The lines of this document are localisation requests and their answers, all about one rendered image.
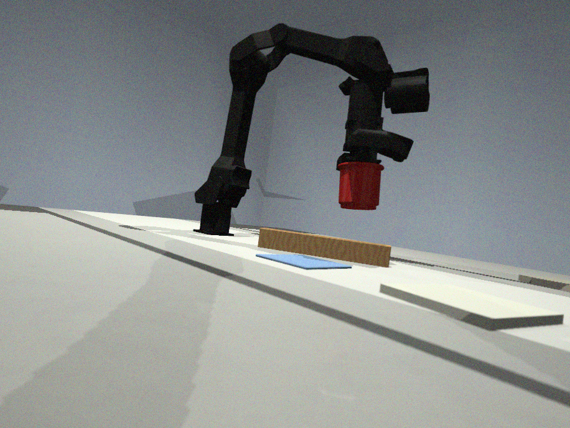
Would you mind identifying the dark red cup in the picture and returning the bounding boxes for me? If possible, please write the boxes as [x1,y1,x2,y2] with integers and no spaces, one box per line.
[337,162,384,210]

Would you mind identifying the brown wooden plank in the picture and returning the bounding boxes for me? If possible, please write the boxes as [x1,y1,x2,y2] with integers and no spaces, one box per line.
[258,228,391,268]

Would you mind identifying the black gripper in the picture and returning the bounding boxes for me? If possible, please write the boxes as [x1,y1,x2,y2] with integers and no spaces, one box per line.
[337,108,393,166]

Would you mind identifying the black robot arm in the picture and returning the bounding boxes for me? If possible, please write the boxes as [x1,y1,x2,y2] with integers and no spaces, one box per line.
[193,24,430,236]

